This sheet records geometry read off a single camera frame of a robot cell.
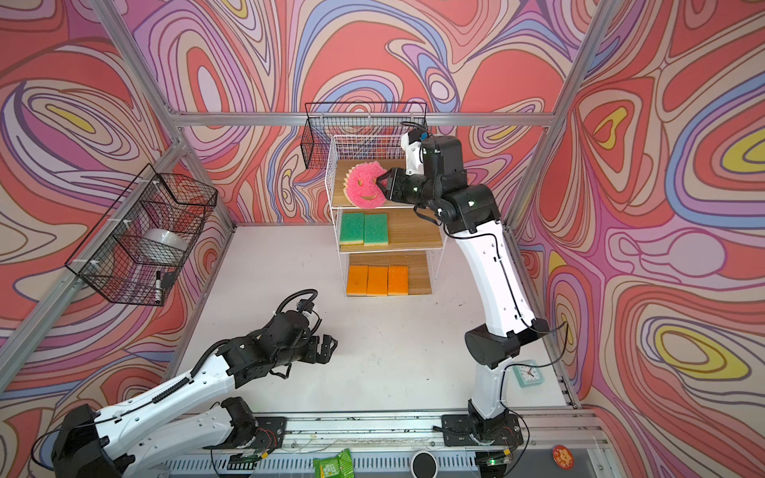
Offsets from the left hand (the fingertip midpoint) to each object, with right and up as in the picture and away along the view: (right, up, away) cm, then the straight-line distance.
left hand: (328, 341), depth 79 cm
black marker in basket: (-40, +15, -7) cm, 43 cm away
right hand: (+15, +39, -13) cm, 43 cm away
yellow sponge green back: (+13, +31, +5) cm, 33 cm away
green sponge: (+6, +31, +5) cm, 32 cm away
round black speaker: (+24, -23, -14) cm, 36 cm away
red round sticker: (+58, -25, -9) cm, 64 cm away
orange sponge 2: (+13, +15, +21) cm, 29 cm away
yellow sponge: (+20, +15, +20) cm, 32 cm away
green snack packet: (+5, -27, -10) cm, 29 cm away
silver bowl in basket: (-39, +27, -7) cm, 47 cm away
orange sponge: (+6, +15, +20) cm, 25 cm away
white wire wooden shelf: (+16, +25, +1) cm, 30 cm away
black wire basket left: (-48, +23, -11) cm, 54 cm away
